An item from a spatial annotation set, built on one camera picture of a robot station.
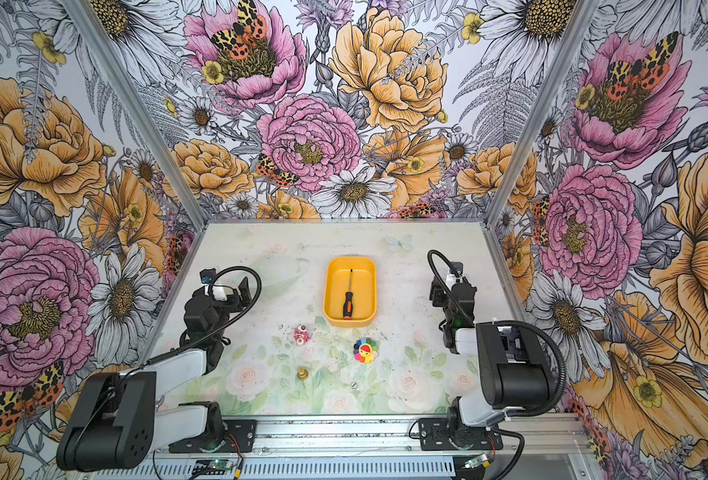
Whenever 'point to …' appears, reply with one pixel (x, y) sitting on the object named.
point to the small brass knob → (302, 374)
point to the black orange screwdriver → (348, 304)
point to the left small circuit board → (221, 464)
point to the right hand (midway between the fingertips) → (445, 284)
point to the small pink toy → (301, 335)
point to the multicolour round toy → (365, 350)
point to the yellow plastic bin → (336, 282)
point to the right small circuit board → (475, 461)
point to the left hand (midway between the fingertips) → (232, 287)
